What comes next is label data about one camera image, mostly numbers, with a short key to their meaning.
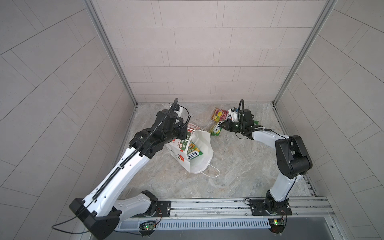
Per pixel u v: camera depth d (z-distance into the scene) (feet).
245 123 2.42
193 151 2.66
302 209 2.37
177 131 1.83
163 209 2.31
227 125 2.67
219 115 3.45
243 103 2.47
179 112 1.94
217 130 2.92
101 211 1.16
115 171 1.27
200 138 3.01
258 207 2.33
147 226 2.12
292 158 1.58
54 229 1.21
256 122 3.40
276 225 2.23
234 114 2.79
